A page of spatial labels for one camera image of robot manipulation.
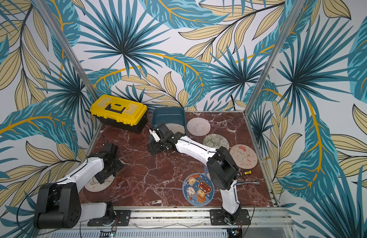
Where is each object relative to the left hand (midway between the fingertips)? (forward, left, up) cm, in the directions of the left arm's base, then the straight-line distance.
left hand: (113, 174), depth 85 cm
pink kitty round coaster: (+37, -51, -1) cm, 63 cm away
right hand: (+14, -23, +10) cm, 29 cm away
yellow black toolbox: (+35, +1, +15) cm, 38 cm away
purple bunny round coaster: (+4, -54, -2) cm, 55 cm away
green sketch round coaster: (+26, -63, -2) cm, 68 cm away
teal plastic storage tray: (+45, -32, 0) cm, 56 cm away
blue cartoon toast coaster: (-7, -49, -3) cm, 50 cm away
